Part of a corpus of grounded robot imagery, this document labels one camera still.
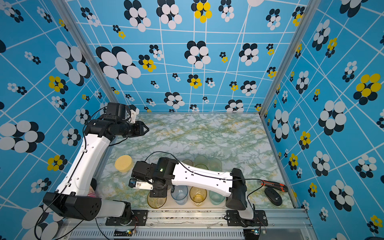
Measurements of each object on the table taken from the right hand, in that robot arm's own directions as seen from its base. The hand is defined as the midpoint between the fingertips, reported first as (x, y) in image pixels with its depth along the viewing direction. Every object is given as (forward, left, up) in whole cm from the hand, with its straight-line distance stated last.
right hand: (158, 186), depth 67 cm
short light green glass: (+18, -20, -10) cm, 29 cm away
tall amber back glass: (-3, +5, -19) cm, 20 cm away
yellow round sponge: (+18, +28, -14) cm, 36 cm away
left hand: (+24, +8, +12) cm, 28 cm away
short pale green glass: (+19, -29, -17) cm, 38 cm away
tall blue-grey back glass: (+1, -8, -17) cm, 19 cm away
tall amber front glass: (0, -18, -16) cm, 24 cm away
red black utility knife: (+6, -61, -17) cm, 64 cm away
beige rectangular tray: (-4, -13, -17) cm, 21 cm away
